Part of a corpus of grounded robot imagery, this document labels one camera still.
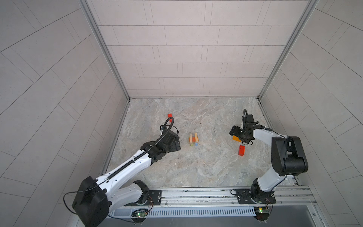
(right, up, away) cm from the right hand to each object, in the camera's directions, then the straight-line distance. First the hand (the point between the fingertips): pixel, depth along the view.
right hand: (233, 133), depth 96 cm
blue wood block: (-26, -6, -7) cm, 27 cm away
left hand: (-38, -2, -15) cm, 41 cm away
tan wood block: (-29, -1, -9) cm, 31 cm away
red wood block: (-45, +12, +8) cm, 47 cm away
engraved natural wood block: (-26, -2, -10) cm, 28 cm away
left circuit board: (-54, -32, -31) cm, 70 cm away
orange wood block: (-28, -2, -10) cm, 30 cm away
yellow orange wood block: (-1, -2, -5) cm, 6 cm away
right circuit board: (+5, -34, -28) cm, 44 cm away
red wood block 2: (+2, -9, -10) cm, 13 cm away
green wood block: (-29, -6, -7) cm, 31 cm away
